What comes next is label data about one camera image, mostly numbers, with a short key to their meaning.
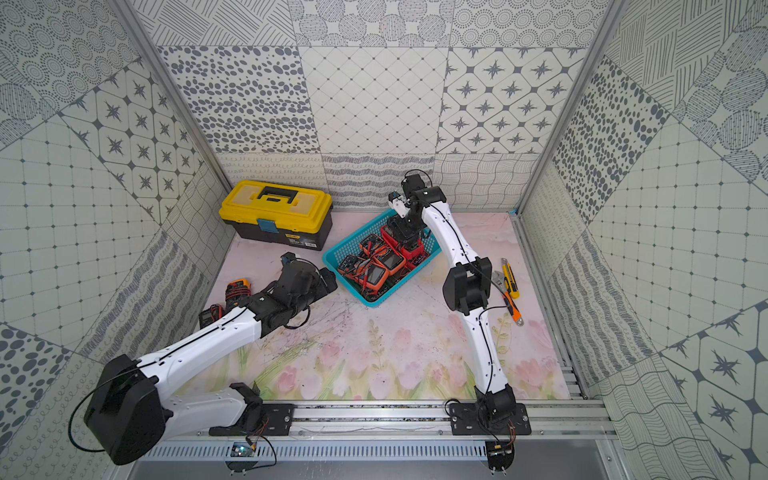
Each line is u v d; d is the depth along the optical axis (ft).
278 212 3.15
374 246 3.31
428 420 2.50
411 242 3.14
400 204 2.96
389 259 3.23
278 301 2.04
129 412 1.30
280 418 2.41
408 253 3.18
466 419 2.41
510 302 3.13
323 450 2.13
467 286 2.08
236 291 3.08
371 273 3.06
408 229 2.89
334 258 3.24
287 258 2.46
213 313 2.90
